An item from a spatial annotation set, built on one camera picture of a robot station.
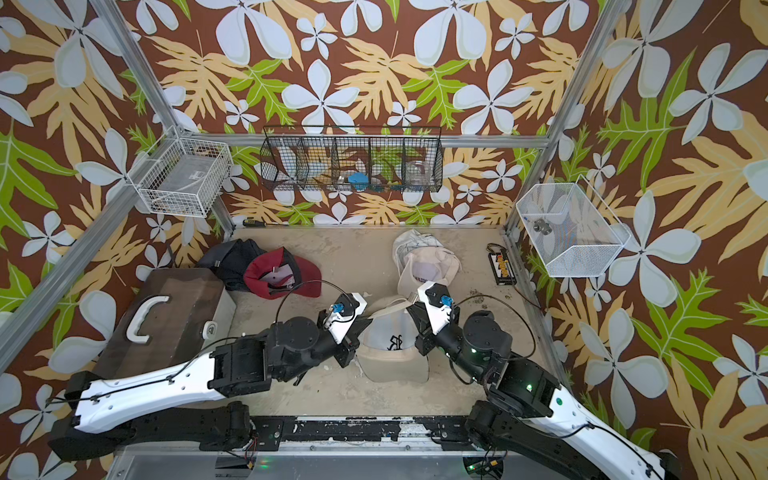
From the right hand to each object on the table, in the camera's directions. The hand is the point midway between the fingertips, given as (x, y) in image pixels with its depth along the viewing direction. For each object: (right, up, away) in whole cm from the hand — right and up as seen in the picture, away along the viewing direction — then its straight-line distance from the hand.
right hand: (405, 302), depth 61 cm
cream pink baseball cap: (+10, +6, +43) cm, 45 cm away
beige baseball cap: (-4, -14, +14) cm, 20 cm away
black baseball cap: (-56, +8, +38) cm, 68 cm away
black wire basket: (-17, +42, +37) cm, 58 cm away
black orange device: (+39, +5, +46) cm, 60 cm away
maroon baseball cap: (-40, +4, +38) cm, 55 cm away
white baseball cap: (+4, +15, +47) cm, 49 cm away
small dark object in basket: (+41, +18, +23) cm, 50 cm away
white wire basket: (-64, +33, +25) cm, 76 cm away
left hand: (-7, -3, 0) cm, 8 cm away
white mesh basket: (+49, +17, +22) cm, 56 cm away
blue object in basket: (-13, +35, +35) cm, 51 cm away
